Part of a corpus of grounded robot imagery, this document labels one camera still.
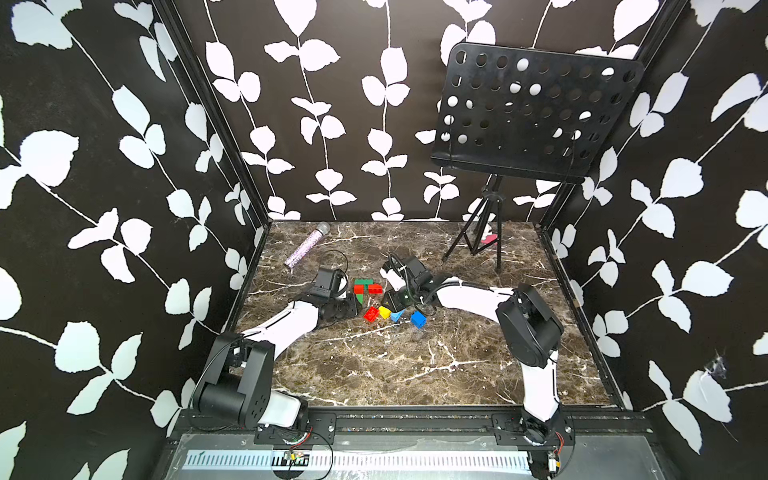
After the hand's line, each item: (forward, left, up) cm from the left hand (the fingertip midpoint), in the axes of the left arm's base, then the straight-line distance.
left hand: (361, 302), depth 90 cm
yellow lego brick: (-3, -7, -2) cm, 8 cm away
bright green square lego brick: (+4, +1, -4) cm, 5 cm away
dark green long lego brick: (+11, 0, -5) cm, 12 cm away
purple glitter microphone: (+28, +21, -5) cm, 35 cm away
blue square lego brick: (-4, -18, -5) cm, 19 cm away
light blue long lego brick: (-3, -11, -4) cm, 12 cm away
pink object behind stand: (+26, -48, -2) cm, 55 cm away
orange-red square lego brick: (+9, +2, -7) cm, 11 cm away
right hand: (+2, -7, 0) cm, 7 cm away
